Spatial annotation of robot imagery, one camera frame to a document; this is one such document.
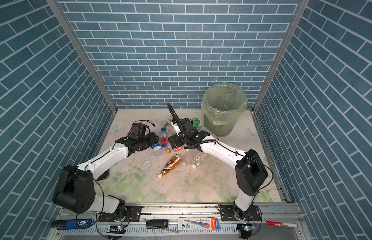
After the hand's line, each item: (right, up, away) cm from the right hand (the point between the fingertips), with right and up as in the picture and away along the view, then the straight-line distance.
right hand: (173, 135), depth 85 cm
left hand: (-11, -3, +5) cm, 12 cm away
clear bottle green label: (-6, +2, +22) cm, 23 cm away
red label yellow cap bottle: (-5, -11, +9) cm, 15 cm away
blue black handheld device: (-45, -40, -17) cm, 62 cm away
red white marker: (+58, -42, -13) cm, 73 cm away
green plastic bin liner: (+32, +21, +21) cm, 44 cm away
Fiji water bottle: (-8, -3, +13) cm, 15 cm away
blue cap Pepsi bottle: (-11, -9, +4) cm, 14 cm away
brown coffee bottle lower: (-1, -17, +2) cm, 17 cm away
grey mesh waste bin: (+29, +2, +12) cm, 32 cm away
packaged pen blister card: (+14, -41, -14) cm, 46 cm away
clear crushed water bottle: (+15, -15, +5) cm, 22 cm away
